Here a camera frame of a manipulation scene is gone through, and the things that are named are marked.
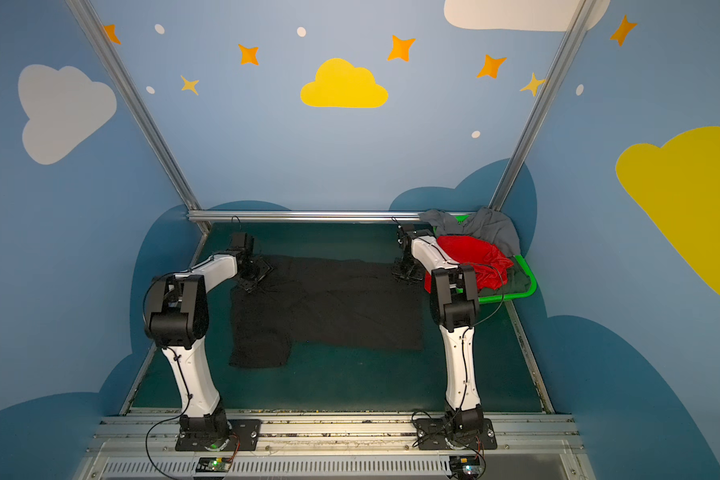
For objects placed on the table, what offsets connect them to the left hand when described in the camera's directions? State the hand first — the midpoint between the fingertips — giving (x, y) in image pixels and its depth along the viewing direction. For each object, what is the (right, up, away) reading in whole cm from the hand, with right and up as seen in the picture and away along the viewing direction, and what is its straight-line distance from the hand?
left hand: (271, 273), depth 104 cm
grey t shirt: (+79, +18, +7) cm, 81 cm away
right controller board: (+58, -45, -32) cm, 80 cm away
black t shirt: (+19, -10, -5) cm, 22 cm away
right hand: (+48, -1, +1) cm, 48 cm away
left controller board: (-4, -44, -33) cm, 55 cm away
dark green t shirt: (+82, -2, -12) cm, 82 cm away
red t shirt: (+72, +3, -14) cm, 73 cm away
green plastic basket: (+85, -5, -12) cm, 86 cm away
